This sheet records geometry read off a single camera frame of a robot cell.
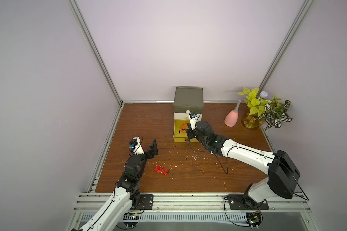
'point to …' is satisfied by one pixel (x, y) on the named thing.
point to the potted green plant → (271, 111)
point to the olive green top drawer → (188, 109)
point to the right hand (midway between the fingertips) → (189, 121)
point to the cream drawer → (181, 116)
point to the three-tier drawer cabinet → (186, 100)
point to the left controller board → (130, 219)
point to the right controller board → (254, 219)
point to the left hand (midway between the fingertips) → (150, 140)
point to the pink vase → (231, 119)
